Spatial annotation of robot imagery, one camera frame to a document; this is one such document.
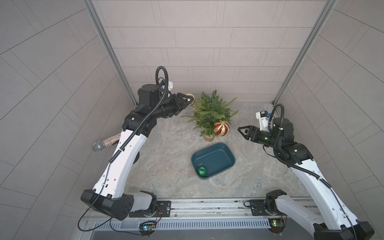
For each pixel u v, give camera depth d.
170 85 0.58
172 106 0.54
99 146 0.66
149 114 0.43
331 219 0.37
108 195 0.36
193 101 0.61
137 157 0.88
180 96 0.55
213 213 0.70
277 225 0.68
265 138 0.58
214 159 0.90
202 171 0.79
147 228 0.64
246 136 0.62
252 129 0.61
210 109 0.72
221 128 0.64
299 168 0.45
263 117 0.62
